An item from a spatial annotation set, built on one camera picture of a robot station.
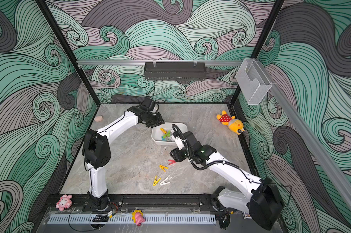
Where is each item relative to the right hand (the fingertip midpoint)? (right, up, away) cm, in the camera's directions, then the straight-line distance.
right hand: (173, 152), depth 79 cm
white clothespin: (-6, -17, +1) cm, 18 cm away
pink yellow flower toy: (-17, -27, -11) cm, 34 cm away
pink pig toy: (-55, -23, -7) cm, 60 cm away
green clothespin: (-4, +7, +20) cm, 22 cm away
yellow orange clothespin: (-6, -11, +7) cm, 14 cm away
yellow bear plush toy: (+43, +14, +20) cm, 50 cm away
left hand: (-6, +17, +11) cm, 21 cm away
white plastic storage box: (-8, +7, +20) cm, 23 cm away
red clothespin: (0, -8, +9) cm, 12 cm away
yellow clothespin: (-7, +10, +22) cm, 25 cm away
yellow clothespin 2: (-10, -17, +1) cm, 19 cm away
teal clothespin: (-7, +4, +19) cm, 21 cm away
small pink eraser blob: (-57, +18, +29) cm, 67 cm away
